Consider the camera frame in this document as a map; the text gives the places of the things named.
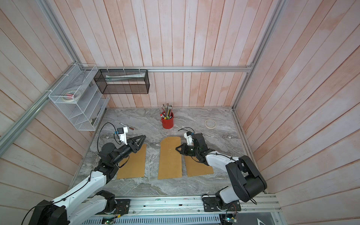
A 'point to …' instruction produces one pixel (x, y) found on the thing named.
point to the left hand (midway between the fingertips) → (145, 138)
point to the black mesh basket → (123, 81)
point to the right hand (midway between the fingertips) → (176, 148)
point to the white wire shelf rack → (86, 112)
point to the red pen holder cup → (168, 123)
